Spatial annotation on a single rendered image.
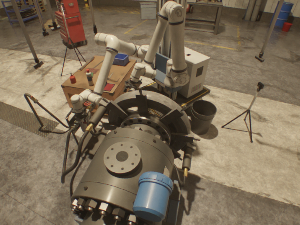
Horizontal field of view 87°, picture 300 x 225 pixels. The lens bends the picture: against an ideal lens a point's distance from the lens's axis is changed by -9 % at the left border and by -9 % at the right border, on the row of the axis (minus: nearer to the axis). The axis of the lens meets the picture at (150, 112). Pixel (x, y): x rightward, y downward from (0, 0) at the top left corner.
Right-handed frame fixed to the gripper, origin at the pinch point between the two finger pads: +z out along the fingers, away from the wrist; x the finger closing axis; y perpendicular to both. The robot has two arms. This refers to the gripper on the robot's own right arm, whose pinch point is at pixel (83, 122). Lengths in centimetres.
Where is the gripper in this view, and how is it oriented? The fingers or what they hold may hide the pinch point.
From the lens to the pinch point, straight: 192.7
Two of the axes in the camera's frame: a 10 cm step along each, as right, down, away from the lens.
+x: 2.5, -6.5, 7.1
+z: 0.0, 7.4, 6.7
